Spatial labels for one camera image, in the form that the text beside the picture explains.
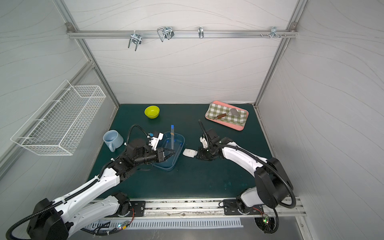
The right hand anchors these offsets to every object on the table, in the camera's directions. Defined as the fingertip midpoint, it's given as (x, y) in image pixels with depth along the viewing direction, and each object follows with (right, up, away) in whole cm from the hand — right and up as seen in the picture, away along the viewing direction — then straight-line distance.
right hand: (198, 156), depth 85 cm
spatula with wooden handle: (+28, +27, +30) cm, 49 cm away
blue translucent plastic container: (-12, +6, +11) cm, 18 cm away
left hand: (-12, +5, -12) cm, 18 cm away
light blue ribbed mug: (-55, +8, +9) cm, 56 cm away
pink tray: (+23, +33, +37) cm, 55 cm away
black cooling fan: (+34, -30, -13) cm, 47 cm away
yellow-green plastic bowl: (-35, +27, +28) cm, 53 cm away
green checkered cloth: (+14, +29, +32) cm, 45 cm away
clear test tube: (-14, +13, -9) cm, 21 cm away
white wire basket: (-66, +19, -16) cm, 70 cm away
